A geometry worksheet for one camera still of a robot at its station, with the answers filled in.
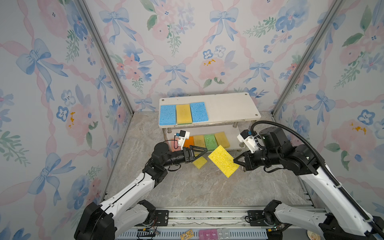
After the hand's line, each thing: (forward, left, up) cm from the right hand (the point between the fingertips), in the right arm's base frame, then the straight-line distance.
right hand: (235, 160), depth 62 cm
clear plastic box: (-23, +4, -28) cm, 36 cm away
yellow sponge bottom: (+25, +15, -21) cm, 36 cm away
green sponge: (+23, +8, -20) cm, 31 cm away
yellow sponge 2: (+12, +14, -28) cm, 34 cm away
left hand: (+3, +12, 0) cm, 13 cm away
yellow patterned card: (-24, +21, -28) cm, 42 cm away
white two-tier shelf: (+18, +11, +5) cm, 21 cm away
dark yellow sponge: (+25, 0, -21) cm, 33 cm away
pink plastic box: (-24, +11, -28) cm, 38 cm away
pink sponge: (+5, +24, +1) cm, 25 cm away
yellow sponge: (+1, +6, 0) cm, 6 cm away
